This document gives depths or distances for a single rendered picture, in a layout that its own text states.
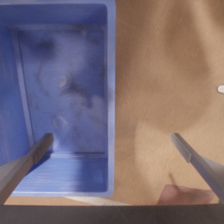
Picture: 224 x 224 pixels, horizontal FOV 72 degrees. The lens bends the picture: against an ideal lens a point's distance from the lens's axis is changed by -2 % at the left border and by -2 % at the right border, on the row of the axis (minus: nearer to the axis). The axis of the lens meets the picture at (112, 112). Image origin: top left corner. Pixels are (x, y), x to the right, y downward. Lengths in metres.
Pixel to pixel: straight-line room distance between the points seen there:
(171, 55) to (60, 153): 0.33
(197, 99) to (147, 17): 0.20
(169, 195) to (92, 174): 0.24
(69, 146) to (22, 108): 0.13
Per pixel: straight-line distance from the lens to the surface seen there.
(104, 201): 0.49
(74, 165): 0.37
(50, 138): 0.17
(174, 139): 0.16
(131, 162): 0.41
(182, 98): 0.38
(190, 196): 0.52
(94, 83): 0.33
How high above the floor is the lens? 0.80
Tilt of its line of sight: 73 degrees down
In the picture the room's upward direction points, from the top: 178 degrees clockwise
